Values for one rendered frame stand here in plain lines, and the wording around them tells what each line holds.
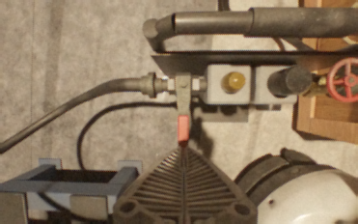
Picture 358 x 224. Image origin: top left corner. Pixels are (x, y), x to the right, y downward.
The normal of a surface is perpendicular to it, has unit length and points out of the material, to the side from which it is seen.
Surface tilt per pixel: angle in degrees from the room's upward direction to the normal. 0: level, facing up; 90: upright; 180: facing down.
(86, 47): 0
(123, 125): 0
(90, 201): 0
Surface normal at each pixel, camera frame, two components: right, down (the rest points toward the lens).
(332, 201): -0.31, -0.61
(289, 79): -0.03, 0.08
